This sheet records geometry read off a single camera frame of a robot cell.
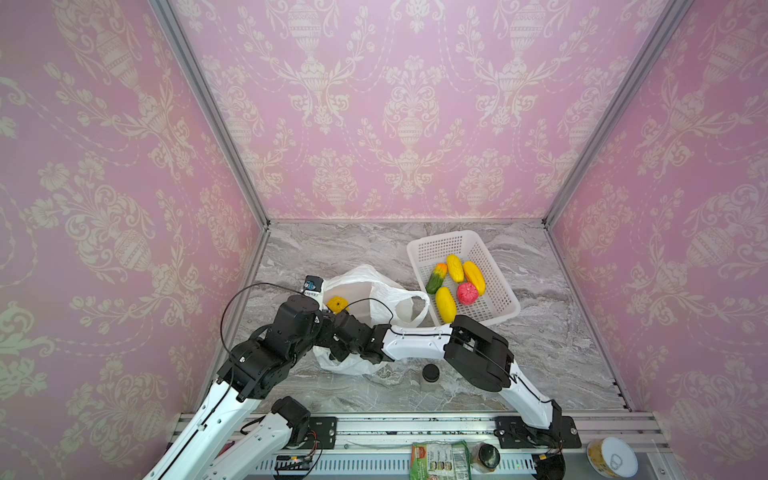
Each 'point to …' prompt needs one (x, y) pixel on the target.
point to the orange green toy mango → (436, 278)
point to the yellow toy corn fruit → (456, 268)
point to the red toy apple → (467, 294)
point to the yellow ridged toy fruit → (475, 275)
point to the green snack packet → (440, 460)
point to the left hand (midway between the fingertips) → (330, 314)
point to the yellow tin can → (612, 457)
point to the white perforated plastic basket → (498, 301)
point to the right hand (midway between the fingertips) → (331, 336)
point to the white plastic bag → (369, 293)
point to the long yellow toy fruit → (446, 305)
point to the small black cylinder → (430, 373)
